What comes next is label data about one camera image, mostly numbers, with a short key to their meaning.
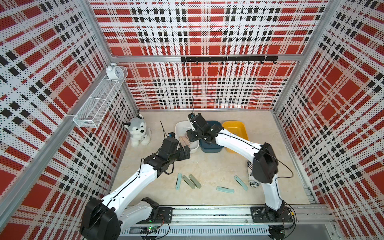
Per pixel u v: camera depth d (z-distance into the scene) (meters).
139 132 0.88
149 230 0.69
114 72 0.80
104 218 0.38
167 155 0.60
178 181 0.84
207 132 0.64
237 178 0.86
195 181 0.85
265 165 0.50
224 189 0.82
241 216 0.75
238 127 1.08
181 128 1.07
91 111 0.89
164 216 0.73
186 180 0.86
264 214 0.73
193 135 0.79
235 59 0.89
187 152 0.73
